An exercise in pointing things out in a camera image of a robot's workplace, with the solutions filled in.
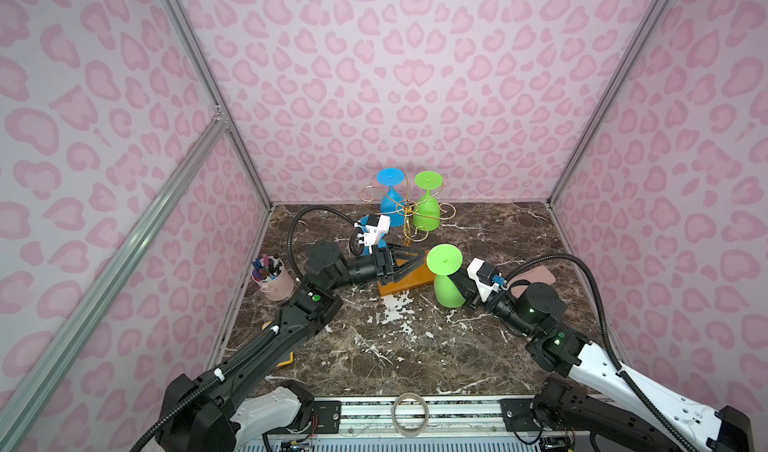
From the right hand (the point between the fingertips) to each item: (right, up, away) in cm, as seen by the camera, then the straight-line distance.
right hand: (449, 266), depth 64 cm
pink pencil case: (+34, -7, +33) cm, 48 cm away
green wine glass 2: (-3, +12, +21) cm, 25 cm away
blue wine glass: (-13, +16, +22) cm, 30 cm away
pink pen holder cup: (-47, -6, +22) cm, 52 cm away
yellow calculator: (-43, -29, +18) cm, 54 cm away
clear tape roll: (-9, -40, +6) cm, 41 cm away
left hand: (-6, +2, -6) cm, 9 cm away
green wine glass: (-1, +2, -2) cm, 3 cm away
